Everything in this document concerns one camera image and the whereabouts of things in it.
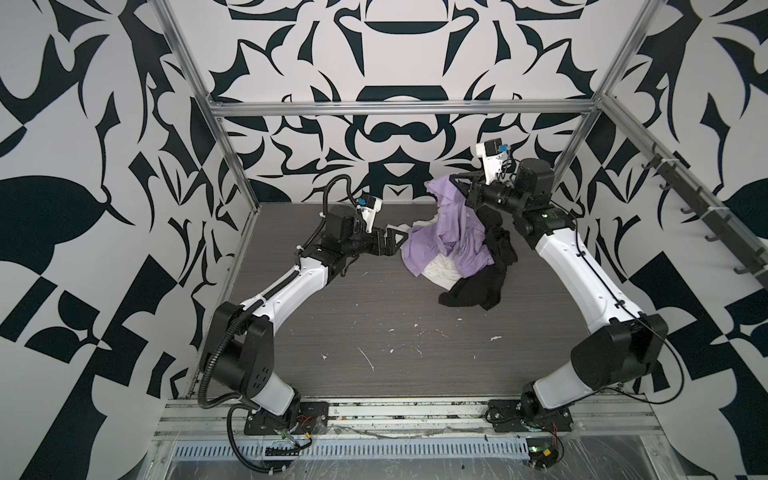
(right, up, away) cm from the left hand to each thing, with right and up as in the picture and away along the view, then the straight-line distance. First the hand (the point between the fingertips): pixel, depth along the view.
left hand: (398, 227), depth 80 cm
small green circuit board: (+34, -53, -9) cm, 63 cm away
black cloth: (+26, -18, +10) cm, 33 cm away
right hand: (+13, +12, -9) cm, 20 cm away
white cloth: (+15, -14, +19) cm, 28 cm away
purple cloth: (+17, -2, +8) cm, 19 cm away
